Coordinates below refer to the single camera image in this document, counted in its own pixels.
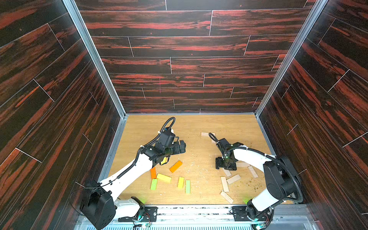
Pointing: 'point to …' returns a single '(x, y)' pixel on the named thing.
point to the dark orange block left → (153, 173)
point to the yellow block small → (180, 182)
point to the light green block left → (154, 184)
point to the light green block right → (188, 186)
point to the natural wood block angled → (233, 178)
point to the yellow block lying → (164, 178)
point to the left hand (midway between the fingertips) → (180, 146)
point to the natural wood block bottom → (226, 197)
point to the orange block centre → (175, 166)
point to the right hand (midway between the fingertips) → (224, 166)
